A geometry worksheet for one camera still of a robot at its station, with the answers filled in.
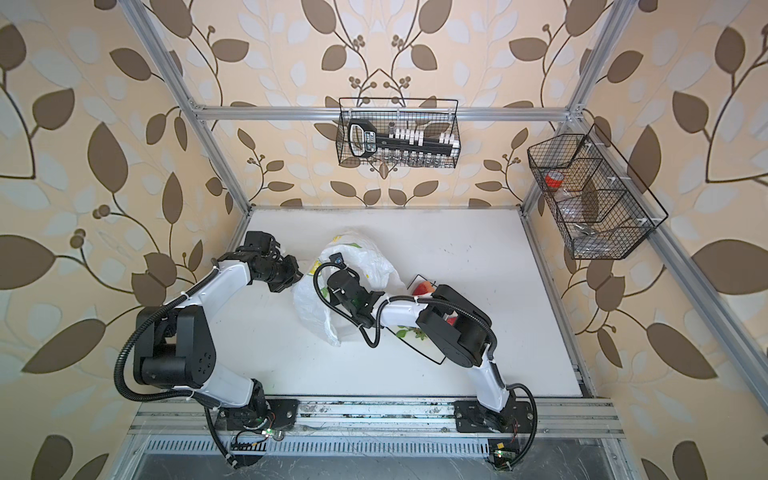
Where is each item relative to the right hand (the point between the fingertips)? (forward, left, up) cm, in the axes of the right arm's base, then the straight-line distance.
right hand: (330, 282), depth 90 cm
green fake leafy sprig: (-15, -26, -5) cm, 30 cm away
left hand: (+3, +7, +2) cm, 8 cm away
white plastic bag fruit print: (+1, -11, +9) cm, 14 cm away
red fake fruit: (0, -29, -4) cm, 29 cm away
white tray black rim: (-18, -28, -8) cm, 34 cm away
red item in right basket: (+20, -68, +20) cm, 74 cm away
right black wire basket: (+4, -71, +25) cm, 76 cm away
